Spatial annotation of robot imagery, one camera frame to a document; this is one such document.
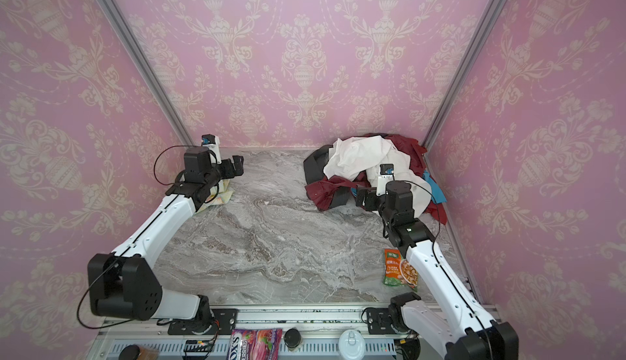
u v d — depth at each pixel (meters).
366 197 0.70
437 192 1.05
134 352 0.62
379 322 0.73
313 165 1.12
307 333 0.73
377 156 0.97
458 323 0.40
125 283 0.42
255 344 0.68
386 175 0.66
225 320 0.75
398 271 0.82
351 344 0.66
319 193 0.97
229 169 0.76
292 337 0.63
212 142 0.73
